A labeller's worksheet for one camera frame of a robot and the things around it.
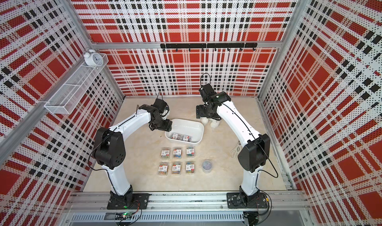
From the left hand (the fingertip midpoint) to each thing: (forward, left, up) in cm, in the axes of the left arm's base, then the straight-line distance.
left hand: (167, 127), depth 92 cm
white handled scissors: (-13, -42, -9) cm, 45 cm away
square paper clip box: (-22, -15, -6) cm, 27 cm away
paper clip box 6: (-4, -12, -6) cm, 14 cm away
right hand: (0, -24, +13) cm, 28 cm away
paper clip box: (-23, -7, -6) cm, 25 cm away
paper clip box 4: (-14, -7, -6) cm, 17 cm away
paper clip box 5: (-14, +1, -6) cm, 16 cm away
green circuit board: (-45, +15, -8) cm, 48 cm away
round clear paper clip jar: (-22, -24, -6) cm, 33 cm away
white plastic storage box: (+3, -11, -9) cm, 15 cm away
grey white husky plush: (+7, -30, -6) cm, 32 cm away
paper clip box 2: (-23, 0, -6) cm, 24 cm away
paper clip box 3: (-13, -15, -6) cm, 21 cm away
